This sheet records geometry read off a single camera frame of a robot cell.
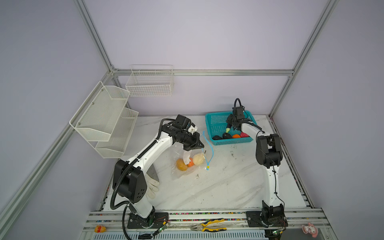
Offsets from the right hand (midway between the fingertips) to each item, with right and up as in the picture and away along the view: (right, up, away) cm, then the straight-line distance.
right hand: (229, 117), depth 108 cm
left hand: (-21, -18, -31) cm, 41 cm away
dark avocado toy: (-4, -13, -9) cm, 16 cm away
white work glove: (-49, -41, -25) cm, 69 cm away
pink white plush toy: (+29, -55, -39) cm, 74 cm away
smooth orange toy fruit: (+3, -13, -5) cm, 15 cm away
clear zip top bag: (-26, -33, -21) cm, 47 cm away
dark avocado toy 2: (-11, -14, -7) cm, 19 cm away
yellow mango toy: (-33, -30, -20) cm, 49 cm away
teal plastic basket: (-8, -5, +7) cm, 12 cm away
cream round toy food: (-23, -25, -26) cm, 43 cm away
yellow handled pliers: (-22, -56, -36) cm, 70 cm away
